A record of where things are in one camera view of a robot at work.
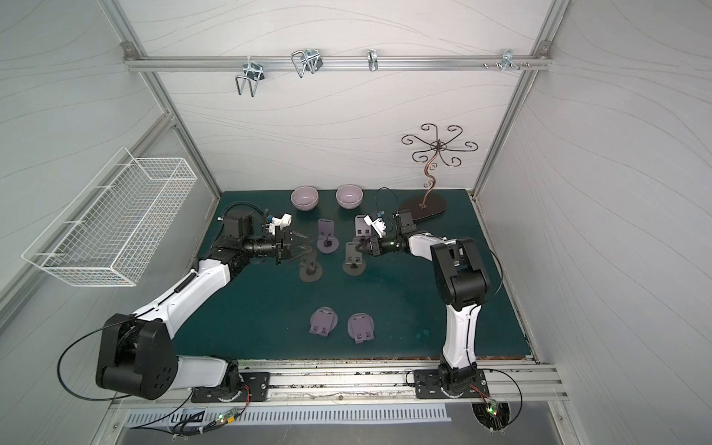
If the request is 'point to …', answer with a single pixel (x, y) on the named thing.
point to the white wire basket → (111, 232)
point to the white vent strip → (196, 416)
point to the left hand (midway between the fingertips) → (311, 245)
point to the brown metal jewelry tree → (425, 206)
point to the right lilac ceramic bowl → (349, 197)
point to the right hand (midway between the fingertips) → (359, 247)
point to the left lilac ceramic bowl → (304, 197)
